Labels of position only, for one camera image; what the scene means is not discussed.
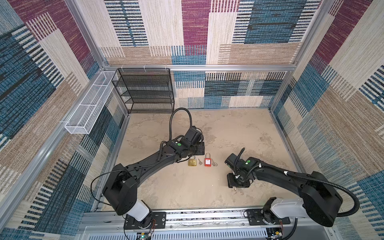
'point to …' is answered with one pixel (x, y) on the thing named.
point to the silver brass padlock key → (200, 162)
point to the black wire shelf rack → (146, 90)
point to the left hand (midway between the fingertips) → (201, 146)
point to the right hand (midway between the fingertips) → (235, 187)
